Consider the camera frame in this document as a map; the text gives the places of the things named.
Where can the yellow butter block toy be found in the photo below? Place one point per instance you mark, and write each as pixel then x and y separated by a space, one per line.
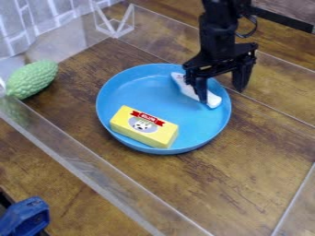
pixel 144 127

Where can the green bumpy gourd toy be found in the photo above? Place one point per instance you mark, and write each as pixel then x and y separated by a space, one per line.
pixel 30 79

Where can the clear acrylic front barrier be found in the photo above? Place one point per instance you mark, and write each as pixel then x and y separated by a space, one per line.
pixel 151 212

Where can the blue round tray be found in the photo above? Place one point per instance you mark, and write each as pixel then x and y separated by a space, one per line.
pixel 145 88

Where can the grey patterned curtain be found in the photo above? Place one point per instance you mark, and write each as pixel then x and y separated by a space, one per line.
pixel 28 18

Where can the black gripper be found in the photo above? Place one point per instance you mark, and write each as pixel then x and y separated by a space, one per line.
pixel 220 55

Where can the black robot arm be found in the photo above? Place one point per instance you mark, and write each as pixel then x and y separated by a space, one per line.
pixel 240 9

